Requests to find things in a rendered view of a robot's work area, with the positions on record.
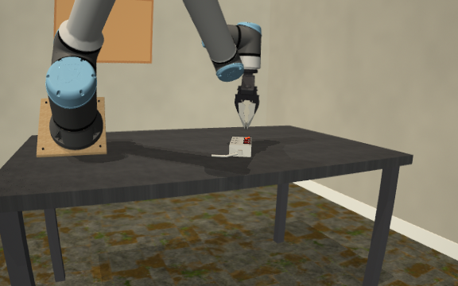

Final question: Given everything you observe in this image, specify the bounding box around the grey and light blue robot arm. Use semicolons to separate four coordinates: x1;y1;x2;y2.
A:
45;0;262;150

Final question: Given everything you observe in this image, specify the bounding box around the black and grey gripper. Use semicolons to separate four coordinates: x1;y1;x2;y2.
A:
235;69;259;129

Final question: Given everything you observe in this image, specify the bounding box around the white power strip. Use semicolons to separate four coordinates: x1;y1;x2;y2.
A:
212;137;251;157

